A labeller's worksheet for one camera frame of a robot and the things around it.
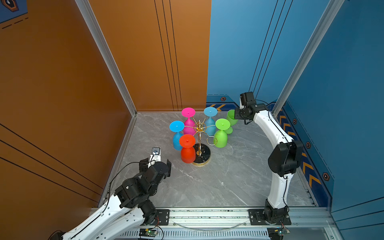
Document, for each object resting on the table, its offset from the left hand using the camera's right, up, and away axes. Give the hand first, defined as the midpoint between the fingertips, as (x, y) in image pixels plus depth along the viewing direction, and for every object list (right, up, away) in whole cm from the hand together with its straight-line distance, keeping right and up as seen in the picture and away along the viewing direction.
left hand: (160, 159), depth 72 cm
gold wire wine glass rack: (+22, 0, +23) cm, 32 cm away
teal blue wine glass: (+25, +17, +10) cm, 32 cm away
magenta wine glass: (+14, +17, +10) cm, 24 cm away
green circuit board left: (-5, -34, -2) cm, 35 cm away
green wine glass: (+38, +22, +17) cm, 48 cm away
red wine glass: (+14, +9, -5) cm, 17 cm away
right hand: (+44, +24, +21) cm, 54 cm away
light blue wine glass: (+8, +16, +1) cm, 18 cm away
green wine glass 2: (+31, +11, +6) cm, 33 cm away
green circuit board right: (+56, -34, -2) cm, 66 cm away
